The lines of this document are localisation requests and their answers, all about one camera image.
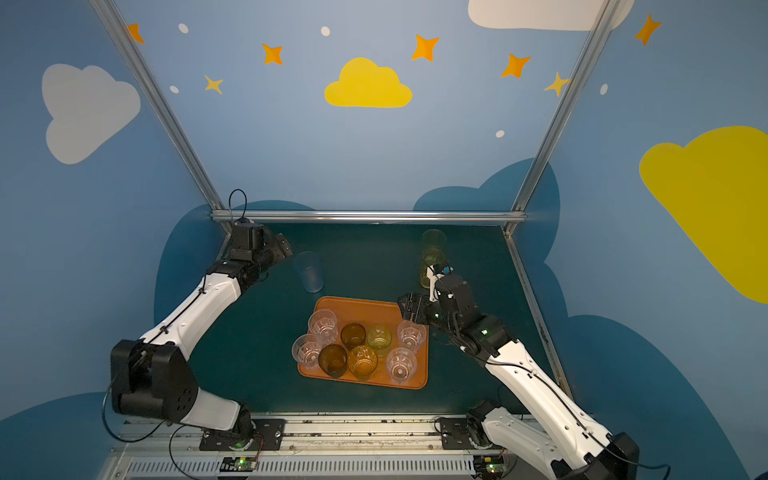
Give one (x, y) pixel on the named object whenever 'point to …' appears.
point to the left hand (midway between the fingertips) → (281, 246)
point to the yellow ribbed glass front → (430, 257)
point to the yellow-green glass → (433, 238)
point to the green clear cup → (380, 338)
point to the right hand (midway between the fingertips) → (413, 298)
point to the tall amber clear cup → (362, 361)
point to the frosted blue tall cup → (307, 265)
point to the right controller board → (488, 467)
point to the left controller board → (238, 464)
